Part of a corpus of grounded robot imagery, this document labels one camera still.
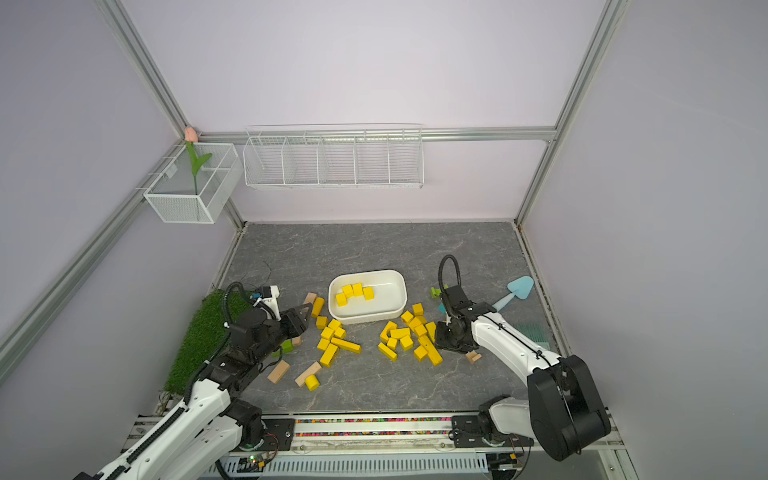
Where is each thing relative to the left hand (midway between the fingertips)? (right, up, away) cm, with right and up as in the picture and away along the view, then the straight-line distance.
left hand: (307, 309), depth 80 cm
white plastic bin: (+22, +1, +19) cm, 29 cm away
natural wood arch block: (+46, -14, +4) cm, 48 cm away
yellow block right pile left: (+22, -13, +5) cm, 26 cm away
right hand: (+38, -10, +6) cm, 40 cm away
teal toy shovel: (+66, +3, +21) cm, 70 cm away
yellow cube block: (+11, +3, +19) cm, 22 cm away
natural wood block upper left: (-4, 0, +16) cm, 17 cm away
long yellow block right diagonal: (+33, -13, +6) cm, 36 cm away
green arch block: (+37, +2, +18) cm, 41 cm away
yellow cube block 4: (+15, +2, +19) cm, 24 cm away
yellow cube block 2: (+8, +2, +19) cm, 20 cm away
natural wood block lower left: (-9, -18, +2) cm, 20 cm away
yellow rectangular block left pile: (+5, -14, +5) cm, 16 cm away
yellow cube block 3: (+6, 0, +16) cm, 17 cm away
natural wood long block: (0, -18, +3) cm, 18 cm away
